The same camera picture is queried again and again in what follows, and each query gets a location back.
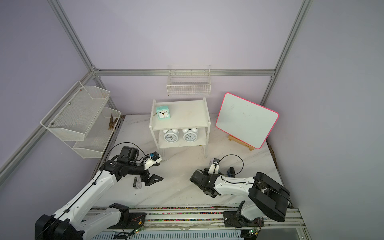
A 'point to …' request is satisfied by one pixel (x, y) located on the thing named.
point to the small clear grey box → (137, 183)
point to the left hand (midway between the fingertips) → (158, 172)
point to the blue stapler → (231, 172)
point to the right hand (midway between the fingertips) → (213, 173)
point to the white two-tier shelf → (180, 124)
